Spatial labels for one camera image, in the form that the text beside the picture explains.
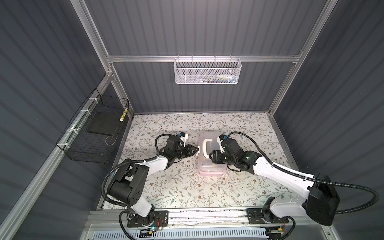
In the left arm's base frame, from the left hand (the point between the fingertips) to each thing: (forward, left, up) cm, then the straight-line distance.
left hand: (198, 149), depth 88 cm
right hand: (-7, -7, +4) cm, 11 cm away
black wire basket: (0, +53, +18) cm, 56 cm away
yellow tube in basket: (+14, +41, +18) cm, 47 cm away
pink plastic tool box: (+4, -6, +2) cm, 7 cm away
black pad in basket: (+8, +48, +18) cm, 52 cm away
